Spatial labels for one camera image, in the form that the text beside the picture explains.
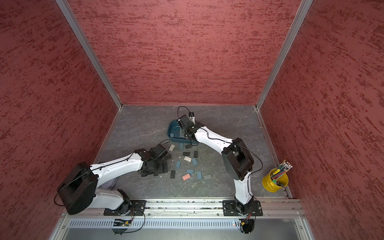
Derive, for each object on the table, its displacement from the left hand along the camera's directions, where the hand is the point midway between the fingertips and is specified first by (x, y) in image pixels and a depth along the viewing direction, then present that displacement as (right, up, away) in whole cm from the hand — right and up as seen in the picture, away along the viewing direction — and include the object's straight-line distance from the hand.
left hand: (157, 174), depth 84 cm
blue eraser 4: (+19, +1, +2) cm, 19 cm away
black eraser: (+18, +14, +13) cm, 26 cm away
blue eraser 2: (+21, +6, +6) cm, 23 cm away
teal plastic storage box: (+8, +22, +19) cm, 30 cm away
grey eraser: (+29, -2, +1) cm, 29 cm away
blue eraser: (+12, +14, +13) cm, 22 cm away
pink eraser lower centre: (+16, -2, 0) cm, 16 cm away
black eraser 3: (+9, -1, +1) cm, 9 cm away
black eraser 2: (+22, +9, +10) cm, 26 cm away
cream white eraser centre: (+17, +7, +7) cm, 20 cm away
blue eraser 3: (+12, +5, +5) cm, 14 cm away
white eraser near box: (+6, +13, +12) cm, 18 cm away
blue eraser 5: (+25, -1, +1) cm, 25 cm away
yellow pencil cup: (+64, +1, -9) cm, 64 cm away
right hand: (+18, +23, +8) cm, 30 cm away
